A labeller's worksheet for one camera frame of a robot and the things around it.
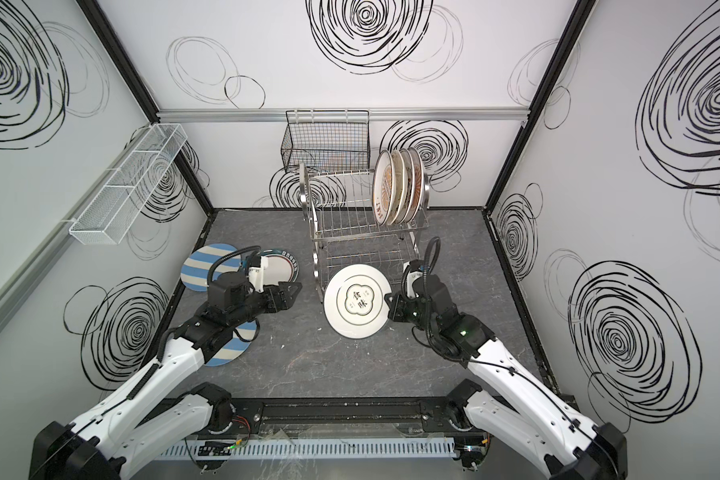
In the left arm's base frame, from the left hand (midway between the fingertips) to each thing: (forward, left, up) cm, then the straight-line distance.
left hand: (293, 287), depth 78 cm
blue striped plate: (+15, +41, -17) cm, 47 cm away
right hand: (-4, -23, +2) cm, 23 cm away
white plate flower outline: (-2, -16, -2) cm, 17 cm away
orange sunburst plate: (+26, -23, +12) cm, 37 cm away
